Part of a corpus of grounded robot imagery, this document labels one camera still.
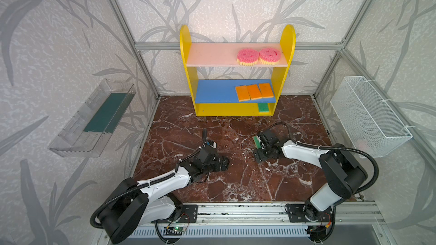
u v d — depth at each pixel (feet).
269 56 2.53
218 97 3.28
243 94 3.28
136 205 1.35
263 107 3.64
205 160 2.15
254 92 3.34
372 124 2.06
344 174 1.48
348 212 2.47
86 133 2.07
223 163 2.52
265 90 3.37
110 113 2.12
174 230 2.33
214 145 2.66
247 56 2.52
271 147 2.35
